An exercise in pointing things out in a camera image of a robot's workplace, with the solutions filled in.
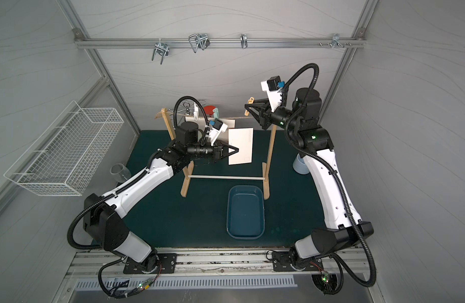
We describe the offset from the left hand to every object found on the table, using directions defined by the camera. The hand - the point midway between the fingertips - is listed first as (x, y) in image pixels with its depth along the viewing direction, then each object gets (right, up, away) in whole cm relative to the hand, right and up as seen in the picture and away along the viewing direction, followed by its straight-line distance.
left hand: (234, 151), depth 68 cm
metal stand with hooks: (-24, +20, +22) cm, 39 cm away
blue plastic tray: (+5, -29, +18) cm, 34 cm away
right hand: (+5, +16, -9) cm, 19 cm away
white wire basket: (-63, -3, 0) cm, 63 cm away
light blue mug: (+34, -8, +30) cm, 46 cm away
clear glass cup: (-53, -11, +18) cm, 57 cm away
